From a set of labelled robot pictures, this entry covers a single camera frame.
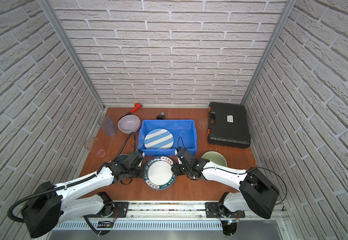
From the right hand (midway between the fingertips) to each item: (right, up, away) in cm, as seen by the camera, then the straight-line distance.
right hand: (173, 169), depth 83 cm
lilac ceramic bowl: (-34, +26, +24) cm, 48 cm away
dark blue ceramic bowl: (-23, +10, -16) cm, 30 cm away
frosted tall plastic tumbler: (-45, +25, +15) cm, 54 cm away
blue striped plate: (-11, +15, +18) cm, 26 cm away
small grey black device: (-11, +31, +31) cm, 45 cm away
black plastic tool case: (+37, +24, +18) cm, 48 cm away
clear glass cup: (-53, +12, +12) cm, 56 cm away
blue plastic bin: (+7, +20, +21) cm, 30 cm away
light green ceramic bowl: (+25, +6, +4) cm, 26 cm away
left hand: (-15, -1, +1) cm, 15 cm away
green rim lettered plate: (-9, -4, +3) cm, 11 cm away
